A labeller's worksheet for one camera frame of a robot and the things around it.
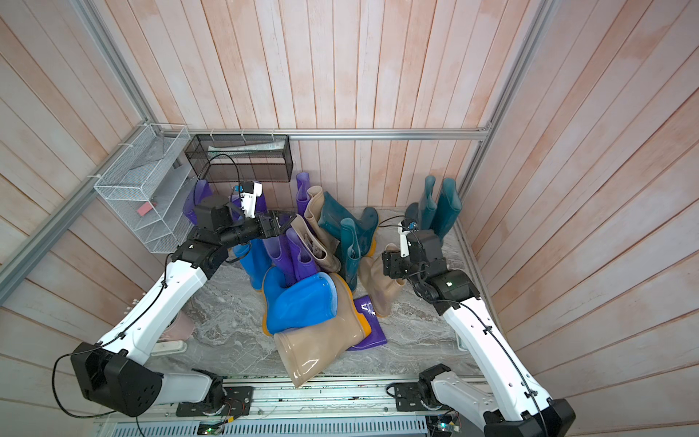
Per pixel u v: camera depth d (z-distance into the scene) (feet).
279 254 2.41
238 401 2.40
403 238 2.12
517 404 1.24
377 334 2.95
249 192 2.12
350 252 2.51
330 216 3.04
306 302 2.49
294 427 2.30
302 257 2.45
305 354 2.30
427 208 2.79
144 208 2.69
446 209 2.82
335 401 2.45
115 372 1.25
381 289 2.41
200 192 2.96
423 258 1.70
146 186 2.38
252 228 2.09
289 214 3.93
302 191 3.07
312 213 2.81
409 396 2.40
